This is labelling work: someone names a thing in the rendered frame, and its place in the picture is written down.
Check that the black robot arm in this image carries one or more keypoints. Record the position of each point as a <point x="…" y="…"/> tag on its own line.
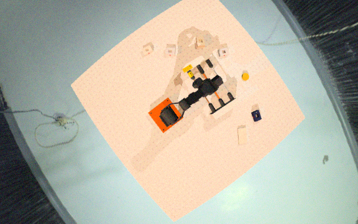
<point x="205" y="87"/>

